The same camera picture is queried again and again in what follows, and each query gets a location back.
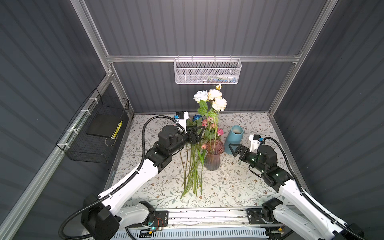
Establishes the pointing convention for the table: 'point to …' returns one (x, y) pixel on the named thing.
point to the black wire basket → (91, 137)
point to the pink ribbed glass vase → (214, 148)
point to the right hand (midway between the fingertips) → (236, 147)
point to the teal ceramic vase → (234, 136)
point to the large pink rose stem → (205, 123)
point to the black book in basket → (104, 125)
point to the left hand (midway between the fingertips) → (203, 129)
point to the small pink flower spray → (208, 126)
